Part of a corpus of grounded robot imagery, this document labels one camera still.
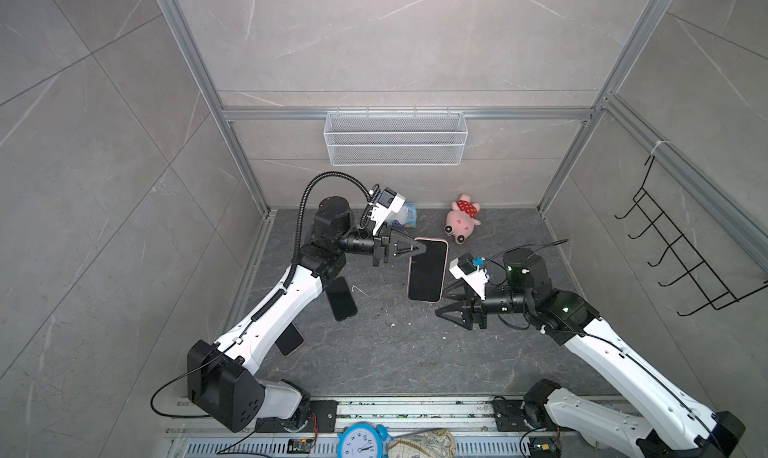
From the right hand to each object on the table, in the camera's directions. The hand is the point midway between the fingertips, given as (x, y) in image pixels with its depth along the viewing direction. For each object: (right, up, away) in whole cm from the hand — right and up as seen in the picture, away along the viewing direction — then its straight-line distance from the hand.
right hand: (441, 299), depth 65 cm
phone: (-4, +7, -5) cm, 10 cm away
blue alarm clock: (-18, -34, +3) cm, 38 cm away
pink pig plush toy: (+14, +19, +42) cm, 48 cm away
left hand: (-5, +12, -6) cm, 14 cm away
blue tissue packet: (-3, +22, +48) cm, 53 cm away
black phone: (-27, -6, +26) cm, 38 cm away
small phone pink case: (-41, -17, +21) cm, 49 cm away
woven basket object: (-2, -34, +2) cm, 34 cm away
